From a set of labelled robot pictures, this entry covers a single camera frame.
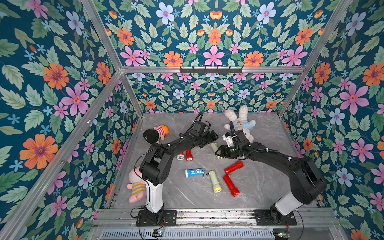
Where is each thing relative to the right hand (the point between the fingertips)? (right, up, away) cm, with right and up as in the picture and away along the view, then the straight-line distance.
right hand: (220, 151), depth 88 cm
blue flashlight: (-19, -12, -2) cm, 23 cm away
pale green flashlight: (-3, +1, +10) cm, 10 cm away
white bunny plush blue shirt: (+16, +17, +15) cm, 27 cm away
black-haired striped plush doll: (-43, +8, +8) cm, 45 cm away
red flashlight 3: (+7, -21, -7) cm, 23 cm away
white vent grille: (-18, -37, -17) cm, 45 cm away
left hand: (-2, +8, +5) cm, 9 cm away
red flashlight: (-19, -5, +5) cm, 21 cm away
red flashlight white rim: (-24, -5, +6) cm, 25 cm away
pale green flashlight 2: (-3, -18, -7) cm, 20 cm away
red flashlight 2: (+12, -9, +1) cm, 15 cm away
